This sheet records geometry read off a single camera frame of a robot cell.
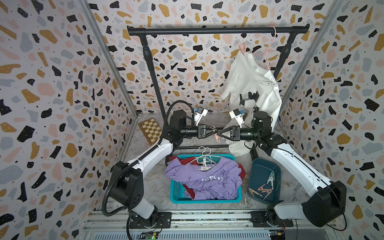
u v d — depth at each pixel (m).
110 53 0.86
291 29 0.55
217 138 0.70
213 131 0.71
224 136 0.70
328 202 0.40
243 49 0.74
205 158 0.84
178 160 0.81
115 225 0.73
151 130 1.10
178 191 0.79
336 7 0.72
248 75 0.76
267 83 0.61
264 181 0.87
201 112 0.69
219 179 0.80
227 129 0.65
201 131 0.65
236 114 0.66
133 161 0.46
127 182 0.43
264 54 0.92
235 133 0.63
